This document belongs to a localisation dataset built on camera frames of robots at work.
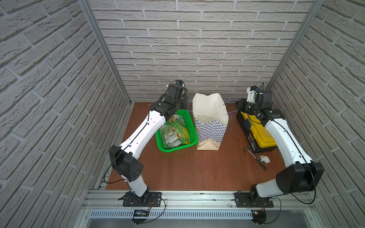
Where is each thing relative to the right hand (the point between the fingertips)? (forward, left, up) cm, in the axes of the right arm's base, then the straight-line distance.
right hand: (237, 101), depth 79 cm
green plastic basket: (+12, +32, -27) cm, 44 cm away
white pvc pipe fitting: (-24, -17, -27) cm, 39 cm away
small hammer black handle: (-26, -16, -31) cm, 43 cm away
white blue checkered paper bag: (+8, +12, -21) cm, 25 cm away
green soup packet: (-7, +40, -21) cm, 45 cm away
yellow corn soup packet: (-5, +30, -27) cm, 41 cm away
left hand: (+5, +33, +3) cm, 33 cm away
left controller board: (-48, +57, -32) cm, 81 cm away
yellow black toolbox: (-12, -11, -15) cm, 23 cm away
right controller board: (-52, -4, -30) cm, 60 cm away
